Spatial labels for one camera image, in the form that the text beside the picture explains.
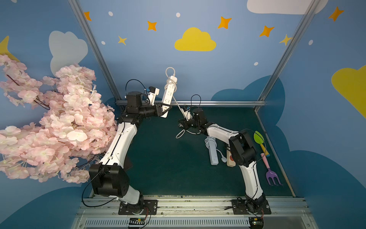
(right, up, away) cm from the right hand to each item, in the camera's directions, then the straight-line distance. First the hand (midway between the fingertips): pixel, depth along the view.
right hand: (181, 118), depth 97 cm
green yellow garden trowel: (+57, -15, +5) cm, 59 cm away
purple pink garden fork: (+55, -34, -11) cm, 66 cm away
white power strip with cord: (+21, -16, -2) cm, 27 cm away
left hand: (-6, +7, -23) cm, 24 cm away
